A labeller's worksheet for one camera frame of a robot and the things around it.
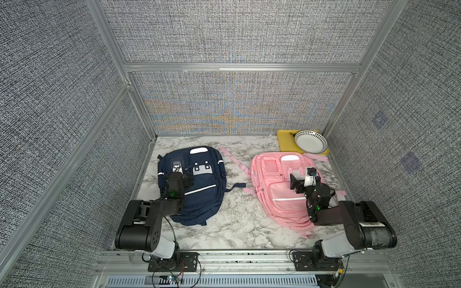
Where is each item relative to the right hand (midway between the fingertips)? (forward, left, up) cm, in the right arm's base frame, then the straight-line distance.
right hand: (301, 169), depth 90 cm
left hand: (+1, +61, -3) cm, 61 cm away
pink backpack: (-4, +15, -7) cm, 17 cm away
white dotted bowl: (+27, -16, -10) cm, 33 cm away
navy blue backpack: (+6, +48, -8) cm, 49 cm away
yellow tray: (+29, -2, -14) cm, 32 cm away
